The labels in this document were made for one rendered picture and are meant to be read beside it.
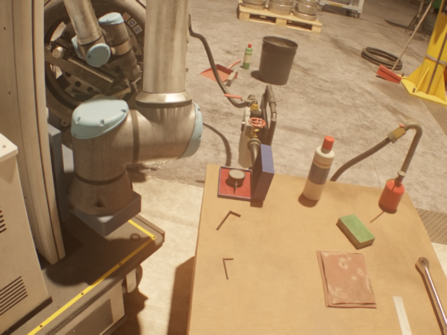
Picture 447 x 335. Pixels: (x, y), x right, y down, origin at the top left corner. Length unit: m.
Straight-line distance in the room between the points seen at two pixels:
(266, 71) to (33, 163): 2.71
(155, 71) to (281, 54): 2.46
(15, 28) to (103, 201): 0.50
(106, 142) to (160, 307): 0.78
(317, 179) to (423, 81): 3.48
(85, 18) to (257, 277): 0.97
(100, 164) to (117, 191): 0.10
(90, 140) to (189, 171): 1.29
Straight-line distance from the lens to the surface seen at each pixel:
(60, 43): 1.87
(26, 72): 0.93
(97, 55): 1.42
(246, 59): 3.71
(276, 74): 3.48
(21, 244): 0.99
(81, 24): 1.39
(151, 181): 2.11
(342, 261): 1.20
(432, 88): 4.74
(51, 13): 1.92
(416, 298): 1.23
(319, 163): 1.31
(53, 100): 2.07
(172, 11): 1.00
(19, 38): 0.91
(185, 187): 2.10
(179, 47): 1.01
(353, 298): 1.10
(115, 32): 1.57
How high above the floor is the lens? 1.27
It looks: 34 degrees down
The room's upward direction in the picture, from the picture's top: 11 degrees clockwise
